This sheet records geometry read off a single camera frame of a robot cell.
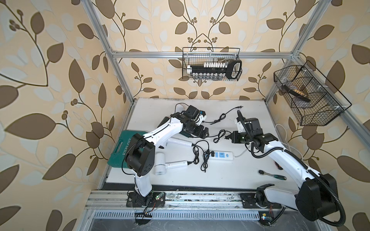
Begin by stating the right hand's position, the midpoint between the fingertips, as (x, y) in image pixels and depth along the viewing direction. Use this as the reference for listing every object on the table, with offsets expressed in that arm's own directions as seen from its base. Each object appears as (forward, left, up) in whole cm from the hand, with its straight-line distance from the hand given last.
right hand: (230, 135), depth 85 cm
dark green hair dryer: (+9, +27, -10) cm, 30 cm away
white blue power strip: (-7, +5, -11) cm, 14 cm away
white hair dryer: (+25, -2, -13) cm, 28 cm away
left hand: (+3, +17, +2) cm, 18 cm away
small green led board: (-29, +42, -10) cm, 52 cm away
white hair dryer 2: (-14, +42, -8) cm, 45 cm away
